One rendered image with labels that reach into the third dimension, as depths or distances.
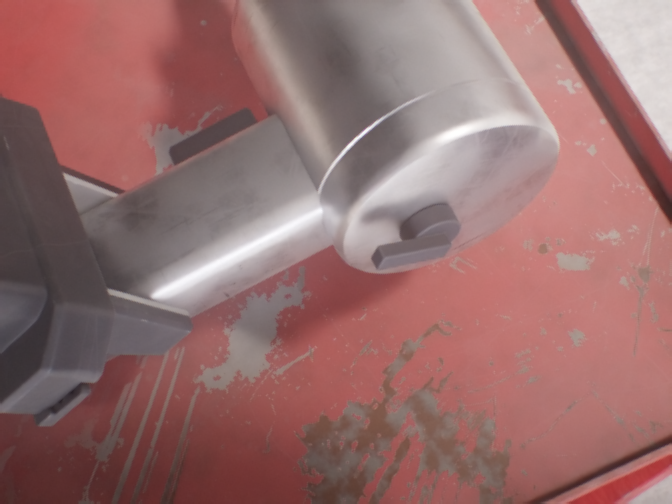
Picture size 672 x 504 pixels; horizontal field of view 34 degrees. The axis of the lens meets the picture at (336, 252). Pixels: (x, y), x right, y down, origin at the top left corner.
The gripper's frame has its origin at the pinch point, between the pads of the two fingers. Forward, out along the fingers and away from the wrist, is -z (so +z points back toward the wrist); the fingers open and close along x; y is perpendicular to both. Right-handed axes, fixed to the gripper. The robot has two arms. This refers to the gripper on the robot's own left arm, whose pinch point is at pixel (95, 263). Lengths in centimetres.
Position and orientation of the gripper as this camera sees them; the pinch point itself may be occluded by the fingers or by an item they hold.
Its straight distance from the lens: 42.2
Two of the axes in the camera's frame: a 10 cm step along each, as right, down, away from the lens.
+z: -5.8, -1.5, -8.0
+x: -4.0, -8.0, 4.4
